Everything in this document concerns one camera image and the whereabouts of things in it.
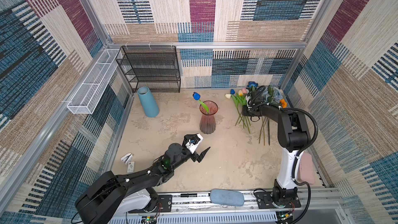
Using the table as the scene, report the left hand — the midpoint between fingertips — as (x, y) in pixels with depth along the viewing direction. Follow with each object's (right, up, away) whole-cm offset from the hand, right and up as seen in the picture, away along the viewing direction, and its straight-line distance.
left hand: (203, 139), depth 79 cm
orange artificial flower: (+55, +18, +27) cm, 64 cm away
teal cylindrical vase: (-33, +19, +15) cm, 40 cm away
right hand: (+28, +12, +26) cm, 40 cm away
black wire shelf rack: (-32, +43, +30) cm, 61 cm away
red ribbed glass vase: (+3, +8, +8) cm, 12 cm away
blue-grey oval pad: (+11, -26, -6) cm, 29 cm away
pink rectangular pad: (+53, -16, +2) cm, 55 cm away
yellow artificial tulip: (+28, +21, +32) cm, 47 cm away
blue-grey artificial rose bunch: (+45, +24, +20) cm, 55 cm away
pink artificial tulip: (+30, +27, +34) cm, 53 cm away
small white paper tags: (-41, -12, +7) cm, 44 cm away
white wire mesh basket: (-53, +20, -7) cm, 57 cm away
